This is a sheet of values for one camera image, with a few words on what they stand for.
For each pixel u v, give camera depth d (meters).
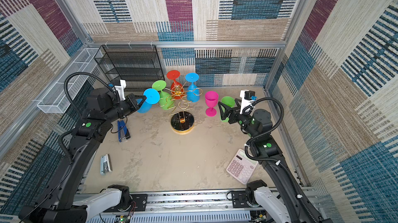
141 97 0.69
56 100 0.70
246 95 0.57
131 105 0.59
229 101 0.92
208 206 0.73
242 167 0.82
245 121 0.59
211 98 0.99
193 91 0.87
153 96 0.72
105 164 0.83
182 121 1.01
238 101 0.70
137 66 1.09
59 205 0.37
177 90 0.79
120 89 0.62
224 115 0.61
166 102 0.85
